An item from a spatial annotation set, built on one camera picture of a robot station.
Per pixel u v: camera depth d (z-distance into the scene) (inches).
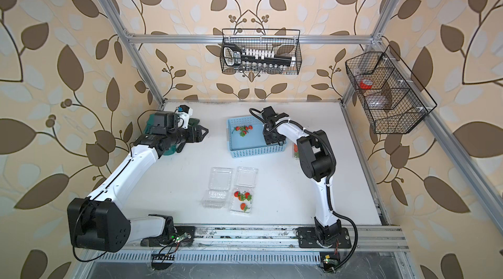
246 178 35.3
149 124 41.4
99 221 15.5
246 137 40.5
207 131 31.9
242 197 32.5
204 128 30.8
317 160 22.0
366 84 31.9
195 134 28.6
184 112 28.9
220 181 36.0
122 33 35.0
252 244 29.0
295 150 38.4
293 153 38.0
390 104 29.7
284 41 35.8
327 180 22.4
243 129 42.1
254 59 32.5
